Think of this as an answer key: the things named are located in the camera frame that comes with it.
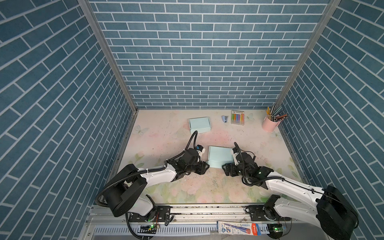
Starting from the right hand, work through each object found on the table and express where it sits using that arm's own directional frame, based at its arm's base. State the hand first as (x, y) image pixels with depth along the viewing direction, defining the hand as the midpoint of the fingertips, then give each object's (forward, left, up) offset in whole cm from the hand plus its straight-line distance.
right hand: (226, 164), depth 85 cm
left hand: (-2, +11, 0) cm, 11 cm away
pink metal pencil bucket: (+32, -31, -1) cm, 45 cm away
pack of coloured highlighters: (+42, -11, -4) cm, 43 cm away
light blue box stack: (+7, +4, -4) cm, 9 cm away
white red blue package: (-29, -6, -5) cm, 30 cm away
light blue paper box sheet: (+30, +16, -1) cm, 34 cm away
